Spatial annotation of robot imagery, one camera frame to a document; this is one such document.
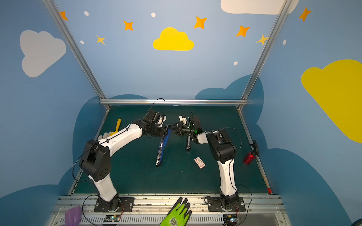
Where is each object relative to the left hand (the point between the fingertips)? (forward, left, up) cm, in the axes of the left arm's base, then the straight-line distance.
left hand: (168, 132), depth 90 cm
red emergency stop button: (-15, -50, -5) cm, 52 cm away
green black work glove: (-43, -8, -11) cm, 45 cm away
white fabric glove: (+4, +48, -12) cm, 50 cm away
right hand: (+4, -1, 0) cm, 4 cm away
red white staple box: (-15, -21, -12) cm, 28 cm away
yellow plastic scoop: (+13, +41, -12) cm, 45 cm away
